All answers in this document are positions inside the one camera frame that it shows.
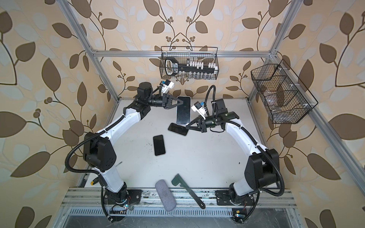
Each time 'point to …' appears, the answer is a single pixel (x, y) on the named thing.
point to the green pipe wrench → (177, 179)
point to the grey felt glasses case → (166, 195)
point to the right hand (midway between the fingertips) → (188, 128)
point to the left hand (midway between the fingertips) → (183, 103)
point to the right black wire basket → (286, 98)
